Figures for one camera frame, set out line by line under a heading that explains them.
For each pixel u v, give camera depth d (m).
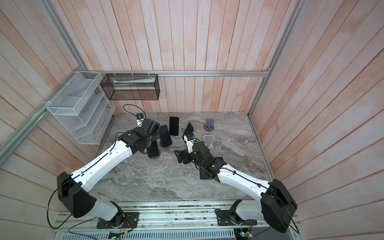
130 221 0.73
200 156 0.59
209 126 1.08
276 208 0.40
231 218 0.66
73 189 0.40
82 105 0.72
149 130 0.60
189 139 0.68
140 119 0.68
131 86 1.04
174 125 1.07
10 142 0.53
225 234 0.70
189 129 0.97
